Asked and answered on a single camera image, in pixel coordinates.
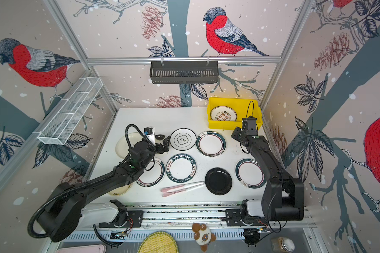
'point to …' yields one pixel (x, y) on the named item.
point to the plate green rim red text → (181, 168)
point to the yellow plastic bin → (244, 108)
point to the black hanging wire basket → (167, 72)
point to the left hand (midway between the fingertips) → (162, 135)
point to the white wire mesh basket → (67, 114)
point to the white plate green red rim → (211, 144)
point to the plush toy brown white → (203, 235)
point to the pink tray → (100, 248)
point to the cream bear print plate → (122, 147)
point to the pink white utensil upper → (182, 185)
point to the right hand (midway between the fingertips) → (235, 133)
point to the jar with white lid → (282, 243)
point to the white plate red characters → (224, 113)
